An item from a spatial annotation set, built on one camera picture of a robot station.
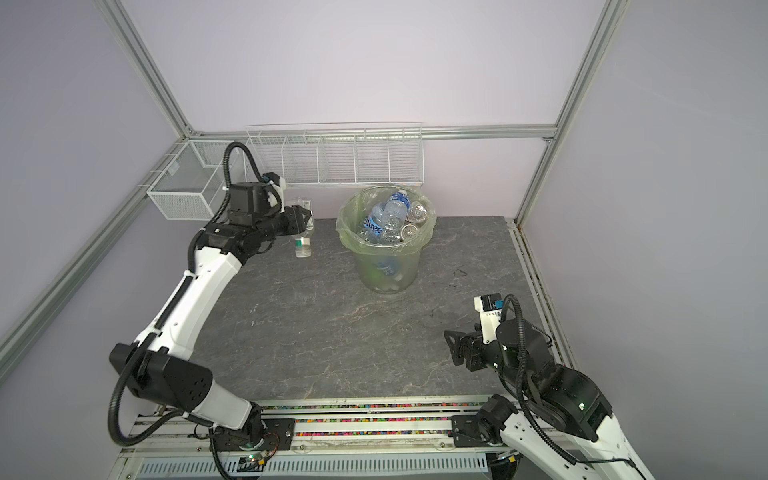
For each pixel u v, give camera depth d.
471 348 0.54
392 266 0.89
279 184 0.68
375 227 0.87
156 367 0.40
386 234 0.79
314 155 0.97
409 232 0.83
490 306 0.54
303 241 0.78
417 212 0.83
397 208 0.85
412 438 0.74
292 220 0.68
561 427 0.40
